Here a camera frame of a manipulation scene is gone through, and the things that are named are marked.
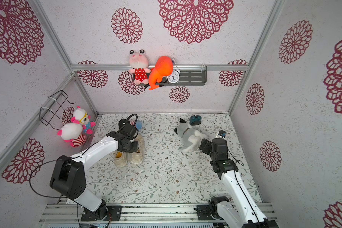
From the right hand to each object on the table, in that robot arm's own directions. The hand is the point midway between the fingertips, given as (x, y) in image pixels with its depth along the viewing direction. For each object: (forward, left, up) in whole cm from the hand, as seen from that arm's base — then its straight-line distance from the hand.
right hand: (207, 141), depth 81 cm
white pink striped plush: (+3, +80, +2) cm, 80 cm away
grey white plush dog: (+7, +9, -8) cm, 14 cm away
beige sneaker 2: (-7, +41, -9) cm, 43 cm away
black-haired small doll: (+7, +43, +7) cm, 44 cm away
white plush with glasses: (+17, +81, +2) cm, 83 cm away
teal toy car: (+27, +3, -13) cm, 30 cm away
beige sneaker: (-7, +52, -11) cm, 53 cm away
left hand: (-1, +45, -9) cm, 45 cm away
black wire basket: (+8, +84, +18) cm, 86 cm away
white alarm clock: (+35, +19, +19) cm, 45 cm away
